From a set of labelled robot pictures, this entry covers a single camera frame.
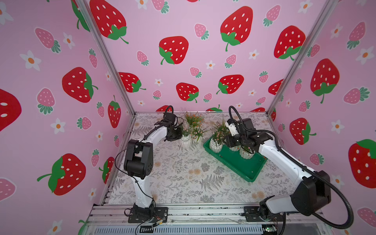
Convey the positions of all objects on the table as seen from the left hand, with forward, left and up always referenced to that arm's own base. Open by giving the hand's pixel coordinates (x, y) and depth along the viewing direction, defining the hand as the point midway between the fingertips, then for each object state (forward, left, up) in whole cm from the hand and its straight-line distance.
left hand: (182, 136), depth 98 cm
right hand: (-11, -25, +11) cm, 29 cm away
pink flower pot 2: (-3, -24, +7) cm, 25 cm away
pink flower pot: (-1, -3, -1) cm, 3 cm away
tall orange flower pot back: (+10, -8, +5) cm, 14 cm away
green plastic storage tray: (-22, -40, -2) cm, 46 cm away
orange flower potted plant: (-2, -10, +5) cm, 11 cm away
